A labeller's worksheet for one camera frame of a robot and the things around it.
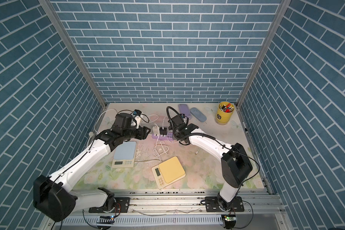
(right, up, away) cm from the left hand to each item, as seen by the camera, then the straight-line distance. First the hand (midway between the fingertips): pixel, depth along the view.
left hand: (149, 129), depth 80 cm
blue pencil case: (+32, +9, +31) cm, 45 cm away
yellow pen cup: (+50, +11, +22) cm, 56 cm away
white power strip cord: (-48, -6, +24) cm, 54 cm away
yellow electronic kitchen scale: (+10, -25, +3) cm, 27 cm away
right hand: (+17, -3, +8) cm, 19 cm away
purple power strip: (+10, -7, +17) cm, 21 cm away
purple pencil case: (+21, +13, +35) cm, 43 cm away
